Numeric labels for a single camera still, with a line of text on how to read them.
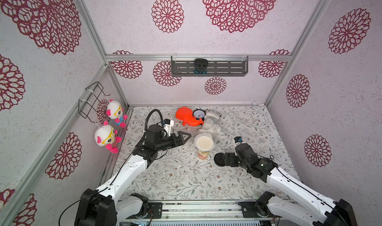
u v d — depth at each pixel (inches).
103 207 15.3
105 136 31.1
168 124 28.3
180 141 26.7
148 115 24.0
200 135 32.9
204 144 31.5
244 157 24.1
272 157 36.9
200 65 34.5
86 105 29.2
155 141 24.1
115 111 36.9
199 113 44.4
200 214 28.9
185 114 42.6
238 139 28.6
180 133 26.9
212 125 37.2
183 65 37.3
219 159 35.3
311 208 17.1
